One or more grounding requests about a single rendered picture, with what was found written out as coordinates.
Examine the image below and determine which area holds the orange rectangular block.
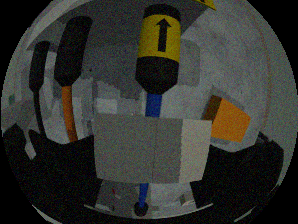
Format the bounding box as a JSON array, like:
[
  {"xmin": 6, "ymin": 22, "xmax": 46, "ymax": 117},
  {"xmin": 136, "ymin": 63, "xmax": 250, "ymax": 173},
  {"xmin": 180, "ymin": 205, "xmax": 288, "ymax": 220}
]
[{"xmin": 202, "ymin": 95, "xmax": 251, "ymax": 143}]

